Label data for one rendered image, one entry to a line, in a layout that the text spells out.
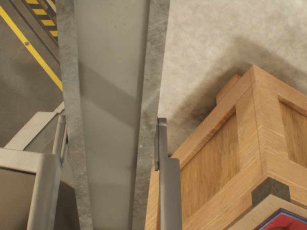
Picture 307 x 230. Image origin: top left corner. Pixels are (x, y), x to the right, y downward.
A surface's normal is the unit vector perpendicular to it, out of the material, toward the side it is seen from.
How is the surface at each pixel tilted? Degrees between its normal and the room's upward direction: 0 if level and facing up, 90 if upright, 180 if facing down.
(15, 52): 0
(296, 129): 90
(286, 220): 0
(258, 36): 0
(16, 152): 96
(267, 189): 90
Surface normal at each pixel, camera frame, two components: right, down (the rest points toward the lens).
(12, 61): -0.07, 0.66
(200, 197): -0.87, -0.41
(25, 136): -0.34, -0.79
